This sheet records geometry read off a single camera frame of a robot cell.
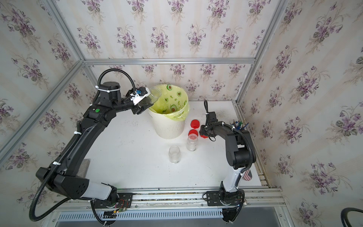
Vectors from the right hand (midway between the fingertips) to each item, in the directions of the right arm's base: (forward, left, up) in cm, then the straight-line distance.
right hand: (207, 131), depth 99 cm
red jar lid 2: (+1, +10, -1) cm, 10 cm away
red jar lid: (+7, +9, -1) cm, 11 cm away
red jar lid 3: (-7, +3, +5) cm, 9 cm away
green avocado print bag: (+13, +24, +16) cm, 32 cm away
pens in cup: (-1, -20, +10) cm, 22 cm away
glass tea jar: (-18, +22, +1) cm, 29 cm away
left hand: (-3, +35, +37) cm, 51 cm away
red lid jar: (-11, +11, +7) cm, 17 cm away
